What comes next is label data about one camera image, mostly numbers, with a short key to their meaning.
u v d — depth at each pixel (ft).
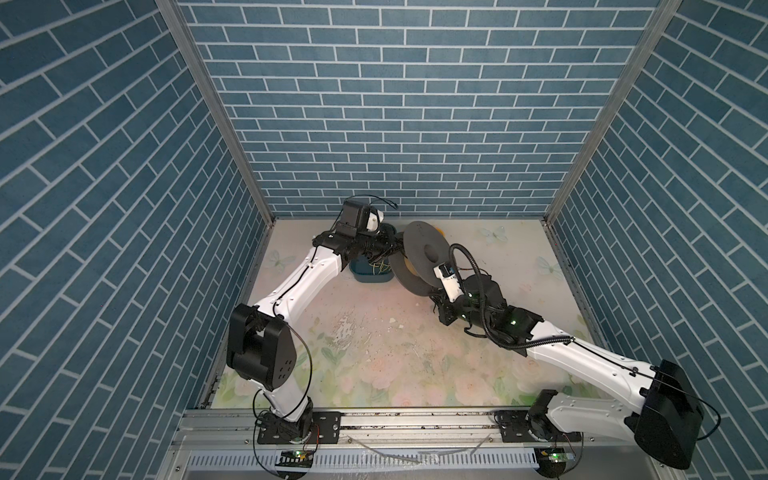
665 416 1.27
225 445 2.36
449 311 2.24
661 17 2.33
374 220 2.58
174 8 2.28
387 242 2.37
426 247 2.53
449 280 2.20
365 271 3.28
